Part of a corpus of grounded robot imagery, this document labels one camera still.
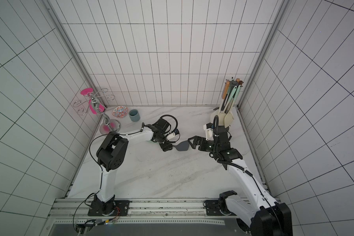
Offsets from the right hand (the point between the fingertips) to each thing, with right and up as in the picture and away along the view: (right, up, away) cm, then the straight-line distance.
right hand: (194, 138), depth 80 cm
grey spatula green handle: (-6, -7, +14) cm, 17 cm away
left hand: (-18, -7, +17) cm, 26 cm away
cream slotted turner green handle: (+17, +15, +19) cm, 29 cm away
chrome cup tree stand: (-60, +19, +5) cm, 63 cm away
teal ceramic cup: (-42, +13, +27) cm, 51 cm away
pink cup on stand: (-68, +28, +10) cm, 74 cm away
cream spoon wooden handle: (+19, +13, +13) cm, 26 cm away
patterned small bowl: (-55, +16, +34) cm, 67 cm away
